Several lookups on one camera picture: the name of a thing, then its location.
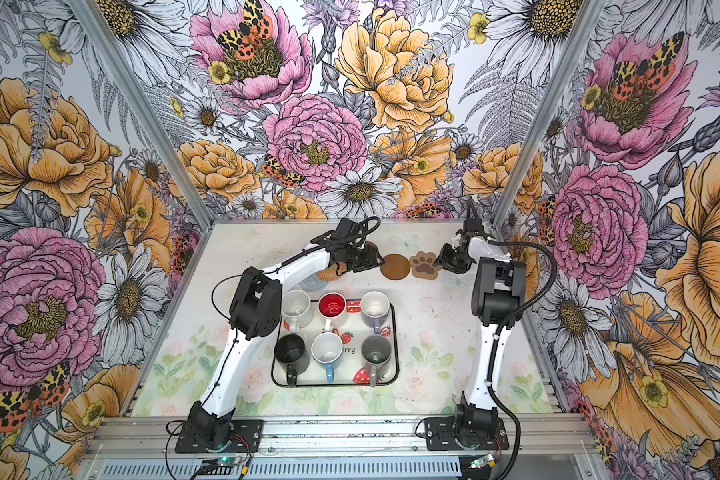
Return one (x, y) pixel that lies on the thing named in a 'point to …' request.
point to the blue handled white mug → (326, 351)
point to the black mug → (292, 357)
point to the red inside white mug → (331, 305)
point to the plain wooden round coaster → (396, 267)
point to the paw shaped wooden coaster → (423, 267)
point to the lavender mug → (375, 309)
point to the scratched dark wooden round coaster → (371, 247)
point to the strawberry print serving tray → (349, 342)
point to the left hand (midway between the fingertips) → (377, 268)
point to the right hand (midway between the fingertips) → (441, 268)
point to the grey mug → (377, 354)
